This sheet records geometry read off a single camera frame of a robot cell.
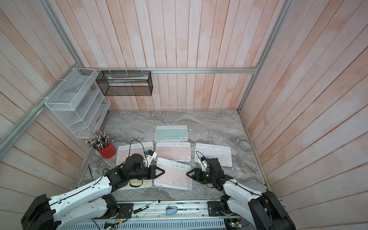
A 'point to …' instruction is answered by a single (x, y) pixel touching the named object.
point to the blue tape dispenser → (171, 210)
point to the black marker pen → (146, 206)
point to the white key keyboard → (223, 153)
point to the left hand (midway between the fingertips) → (163, 175)
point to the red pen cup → (100, 142)
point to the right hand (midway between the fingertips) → (189, 174)
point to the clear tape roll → (244, 146)
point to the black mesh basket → (125, 83)
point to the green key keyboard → (171, 133)
